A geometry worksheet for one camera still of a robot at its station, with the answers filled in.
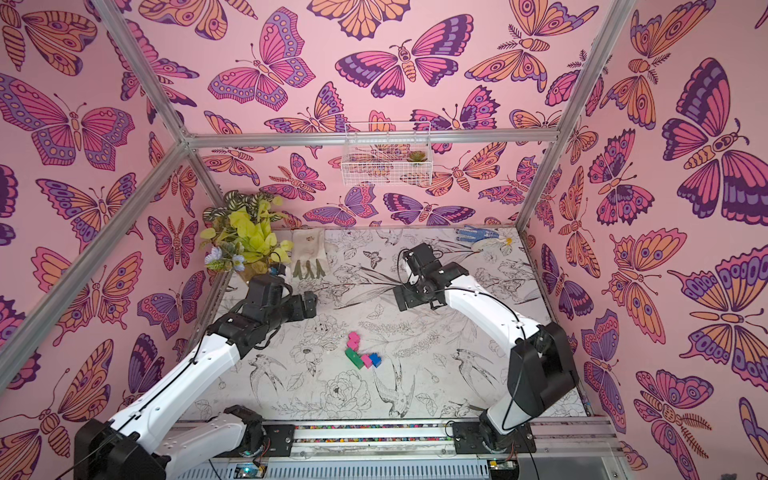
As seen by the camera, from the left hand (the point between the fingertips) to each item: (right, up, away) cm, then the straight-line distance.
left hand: (306, 296), depth 82 cm
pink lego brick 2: (+16, -19, +2) cm, 25 cm away
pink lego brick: (+12, -14, +7) cm, 20 cm away
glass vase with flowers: (-20, +17, +5) cm, 27 cm away
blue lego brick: (+19, -19, +3) cm, 27 cm away
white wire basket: (+22, +44, +13) cm, 51 cm away
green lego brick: (+13, -18, +3) cm, 23 cm away
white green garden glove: (-8, +12, +30) cm, 33 cm away
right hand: (+30, +1, +4) cm, 31 cm away
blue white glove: (+55, +20, +35) cm, 68 cm away
